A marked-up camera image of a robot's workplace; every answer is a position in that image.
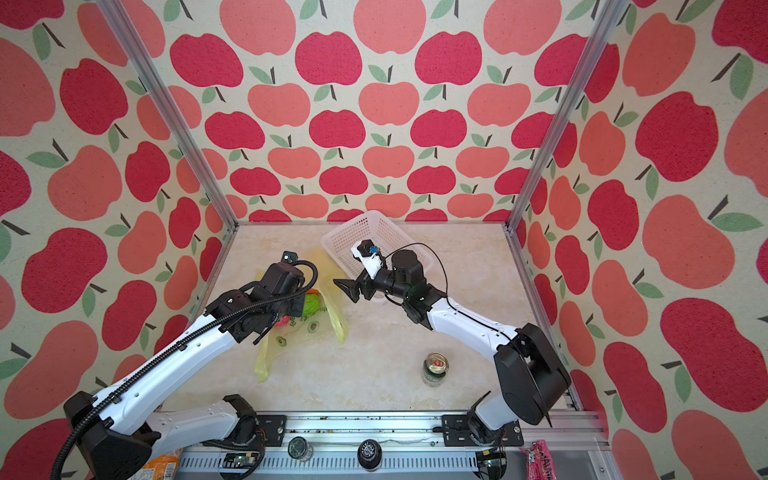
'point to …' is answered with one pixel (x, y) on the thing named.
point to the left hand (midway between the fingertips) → (301, 294)
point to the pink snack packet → (541, 464)
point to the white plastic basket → (372, 226)
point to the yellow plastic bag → (328, 322)
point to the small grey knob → (300, 449)
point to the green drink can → (435, 368)
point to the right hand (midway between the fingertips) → (353, 264)
